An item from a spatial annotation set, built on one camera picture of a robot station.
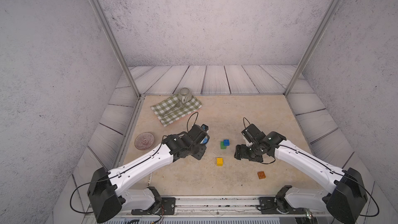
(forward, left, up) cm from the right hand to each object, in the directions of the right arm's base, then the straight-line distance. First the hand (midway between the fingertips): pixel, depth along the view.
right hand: (241, 157), depth 78 cm
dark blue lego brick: (+11, +6, -5) cm, 14 cm away
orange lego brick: (-5, -11, -10) cm, 15 cm away
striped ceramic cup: (+47, +33, -3) cm, 58 cm away
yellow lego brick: (+1, +10, -8) cm, 13 cm away
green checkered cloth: (+39, +43, -8) cm, 58 cm away
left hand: (+2, +19, +4) cm, 20 cm away
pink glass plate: (+12, +54, -6) cm, 56 cm away
